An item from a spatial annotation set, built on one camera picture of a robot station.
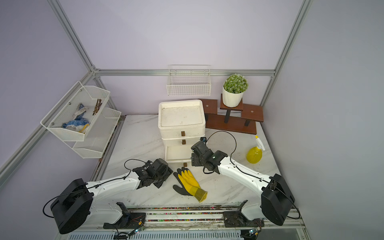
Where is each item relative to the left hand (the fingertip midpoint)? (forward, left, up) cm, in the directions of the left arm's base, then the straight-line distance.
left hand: (169, 175), depth 87 cm
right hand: (+6, -18, +8) cm, 21 cm away
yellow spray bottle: (+14, -53, +1) cm, 55 cm away
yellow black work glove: (-5, -12, -1) cm, 14 cm away
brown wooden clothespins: (+28, +39, +30) cm, 57 cm away
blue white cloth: (+13, +41, +31) cm, 53 cm away
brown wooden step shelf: (+34, -47, +12) cm, 59 cm away
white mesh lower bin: (+21, +48, +9) cm, 53 cm away
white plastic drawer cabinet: (+21, -7, +21) cm, 31 cm away
